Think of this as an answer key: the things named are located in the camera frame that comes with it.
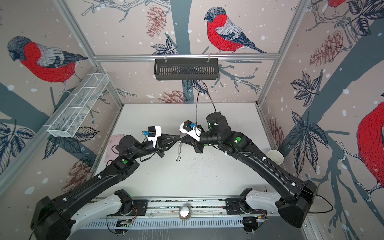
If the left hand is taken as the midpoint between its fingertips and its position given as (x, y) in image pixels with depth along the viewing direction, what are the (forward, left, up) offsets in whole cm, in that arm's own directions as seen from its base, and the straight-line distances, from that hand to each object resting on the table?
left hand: (177, 139), depth 59 cm
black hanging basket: (+64, -1, -8) cm, 64 cm away
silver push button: (-22, -2, -24) cm, 32 cm away
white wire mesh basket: (+16, +55, -5) cm, 58 cm away
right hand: (+2, 0, -4) cm, 5 cm away
